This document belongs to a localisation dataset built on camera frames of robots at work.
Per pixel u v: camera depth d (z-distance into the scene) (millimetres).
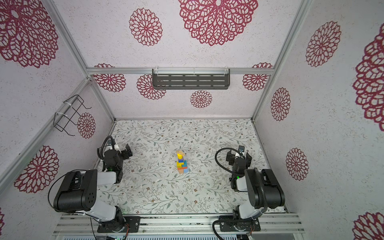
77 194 450
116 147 809
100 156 759
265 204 436
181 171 920
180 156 828
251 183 480
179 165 893
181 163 891
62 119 731
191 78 947
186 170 920
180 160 855
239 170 710
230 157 835
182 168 916
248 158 829
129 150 858
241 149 781
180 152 1030
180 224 760
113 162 710
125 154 848
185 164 910
